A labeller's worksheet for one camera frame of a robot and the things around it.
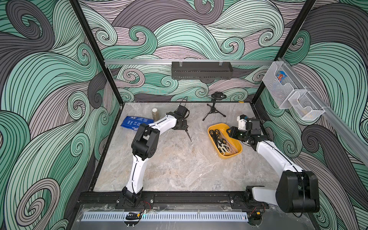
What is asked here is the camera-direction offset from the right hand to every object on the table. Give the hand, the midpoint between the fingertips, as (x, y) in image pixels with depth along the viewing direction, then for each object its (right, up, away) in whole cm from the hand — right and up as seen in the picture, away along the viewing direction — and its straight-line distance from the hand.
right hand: (230, 131), depth 87 cm
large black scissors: (-8, -4, +10) cm, 13 cm away
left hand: (-30, +3, +13) cm, 33 cm away
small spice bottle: (-50, +10, +16) cm, 53 cm away
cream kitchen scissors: (-4, -11, +3) cm, 12 cm away
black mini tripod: (-8, +22, +1) cm, 24 cm away
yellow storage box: (-1, +1, +11) cm, 11 cm away
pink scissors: (+3, -12, +4) cm, 13 cm away
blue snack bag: (-66, +4, +16) cm, 68 cm away
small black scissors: (-27, -4, +13) cm, 30 cm away
